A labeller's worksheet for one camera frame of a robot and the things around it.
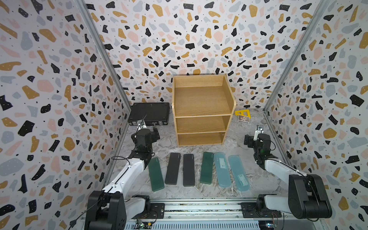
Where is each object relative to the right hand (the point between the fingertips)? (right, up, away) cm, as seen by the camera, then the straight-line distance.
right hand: (257, 133), depth 89 cm
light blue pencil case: (-22, -22, -1) cm, 31 cm away
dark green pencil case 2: (-31, -21, -2) cm, 38 cm away
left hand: (-67, +3, -6) cm, 67 cm away
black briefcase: (-75, +14, +35) cm, 84 cm away
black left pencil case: (-53, -22, -1) cm, 57 cm away
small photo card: (0, +10, +24) cm, 26 cm away
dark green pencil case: (-63, -25, -2) cm, 68 cm away
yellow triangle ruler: (+3, +15, +29) cm, 33 cm away
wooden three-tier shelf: (-35, +16, -9) cm, 40 cm away
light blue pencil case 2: (-12, -27, -6) cm, 30 cm away
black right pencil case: (-43, -22, -2) cm, 48 cm away
